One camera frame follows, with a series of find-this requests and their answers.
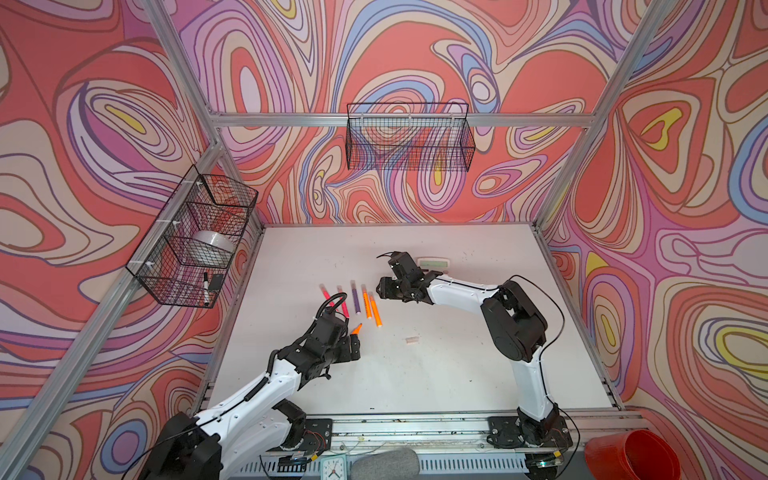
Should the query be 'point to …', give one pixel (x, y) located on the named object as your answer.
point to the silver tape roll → (222, 241)
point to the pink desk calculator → (433, 263)
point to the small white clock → (334, 467)
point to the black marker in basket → (206, 288)
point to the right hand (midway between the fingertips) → (385, 294)
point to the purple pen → (355, 297)
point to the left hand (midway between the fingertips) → (352, 342)
